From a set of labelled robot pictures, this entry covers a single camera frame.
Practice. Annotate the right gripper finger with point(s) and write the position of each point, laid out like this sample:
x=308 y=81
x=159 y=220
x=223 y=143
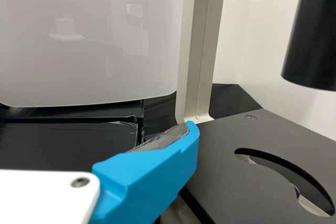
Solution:
x=147 y=179

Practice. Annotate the black platform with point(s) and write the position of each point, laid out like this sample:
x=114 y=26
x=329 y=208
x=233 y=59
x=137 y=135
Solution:
x=65 y=112

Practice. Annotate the white box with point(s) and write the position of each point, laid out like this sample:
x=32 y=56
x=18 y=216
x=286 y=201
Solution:
x=86 y=37

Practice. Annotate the black tray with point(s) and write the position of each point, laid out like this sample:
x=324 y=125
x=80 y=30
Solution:
x=52 y=142

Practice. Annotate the cream microscope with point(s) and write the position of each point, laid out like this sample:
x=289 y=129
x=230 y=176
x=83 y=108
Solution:
x=236 y=182

